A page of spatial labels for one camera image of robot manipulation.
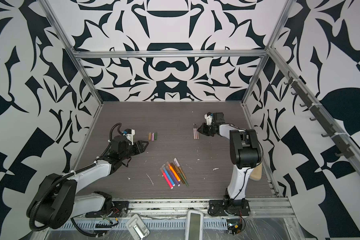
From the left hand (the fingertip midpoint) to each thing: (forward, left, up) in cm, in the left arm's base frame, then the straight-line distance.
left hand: (146, 140), depth 87 cm
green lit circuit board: (-41, -43, -11) cm, 60 cm away
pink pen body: (+10, -30, -10) cm, 33 cm away
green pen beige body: (+11, -29, -10) cm, 32 cm away
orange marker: (-13, -14, -10) cm, 22 cm away
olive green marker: (-15, -18, -10) cm, 26 cm away
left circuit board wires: (-38, +17, -13) cm, 44 cm away
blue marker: (-14, -10, -10) cm, 20 cm away
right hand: (+12, -33, -6) cm, 35 cm away
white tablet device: (-40, -24, -5) cm, 47 cm away
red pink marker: (-20, -12, -10) cm, 26 cm away
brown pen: (+9, -31, -10) cm, 34 cm away
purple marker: (-17, -15, -10) cm, 25 cm away
